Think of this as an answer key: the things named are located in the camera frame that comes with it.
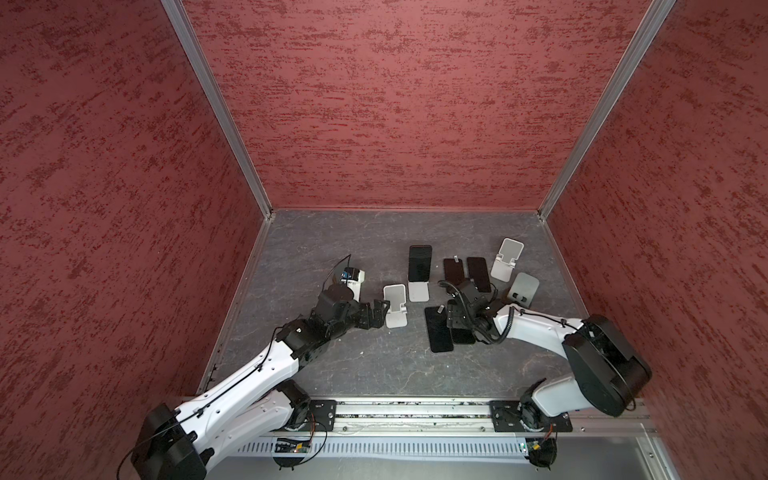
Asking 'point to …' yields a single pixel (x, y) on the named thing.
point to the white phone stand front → (396, 316)
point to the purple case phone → (439, 329)
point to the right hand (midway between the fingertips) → (457, 323)
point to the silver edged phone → (454, 271)
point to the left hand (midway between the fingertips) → (375, 308)
